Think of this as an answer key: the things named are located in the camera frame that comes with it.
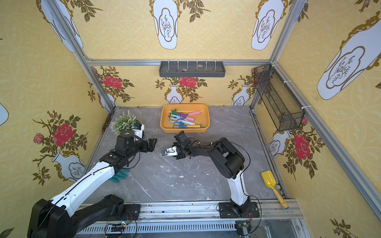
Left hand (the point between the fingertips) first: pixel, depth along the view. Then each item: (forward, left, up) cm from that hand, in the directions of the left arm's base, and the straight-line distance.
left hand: (151, 138), depth 83 cm
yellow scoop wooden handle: (-21, -67, -15) cm, 72 cm away
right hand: (0, -10, -16) cm, 19 cm away
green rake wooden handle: (+32, -10, -14) cm, 36 cm away
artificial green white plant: (+10, +17, +1) cm, 20 cm away
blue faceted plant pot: (-3, +4, +14) cm, 15 cm away
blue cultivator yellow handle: (+21, -16, -16) cm, 31 cm away
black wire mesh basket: (+9, -75, +11) cm, 76 cm away
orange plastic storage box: (+27, -32, -16) cm, 45 cm away
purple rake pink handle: (+28, -18, -14) cm, 36 cm away
